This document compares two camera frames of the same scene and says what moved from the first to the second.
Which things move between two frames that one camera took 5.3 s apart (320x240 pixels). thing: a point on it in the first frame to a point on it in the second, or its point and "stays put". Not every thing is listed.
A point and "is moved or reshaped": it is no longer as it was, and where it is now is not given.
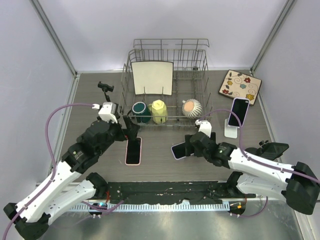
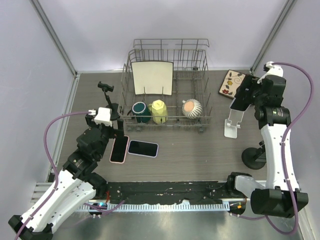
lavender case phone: [179, 150] to [143, 148]
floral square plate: [237, 85] stays put
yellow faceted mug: [158, 109] stays put
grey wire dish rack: [166, 82] stays put
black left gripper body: [116, 133] stays put
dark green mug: [140, 112] stays put
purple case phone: [240, 106] is moved or reshaped
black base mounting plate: [167, 192] stays put
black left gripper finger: [131, 129] to [120, 132]
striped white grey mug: [191, 108] stays put
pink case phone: [133, 154] to [119, 149]
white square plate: [153, 75] stays put
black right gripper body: [188, 145] to [258, 98]
